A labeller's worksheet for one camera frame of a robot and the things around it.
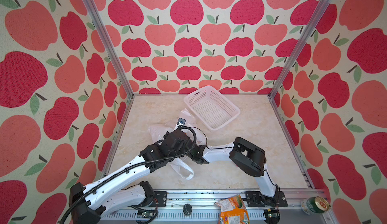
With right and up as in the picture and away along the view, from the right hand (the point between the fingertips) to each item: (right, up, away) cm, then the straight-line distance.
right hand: (178, 140), depth 91 cm
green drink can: (+62, -22, -27) cm, 71 cm away
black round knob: (+7, -24, -27) cm, 37 cm away
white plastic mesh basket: (+25, +18, +21) cm, 38 cm away
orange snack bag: (+28, -28, -22) cm, 45 cm away
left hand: (+5, +7, -16) cm, 18 cm away
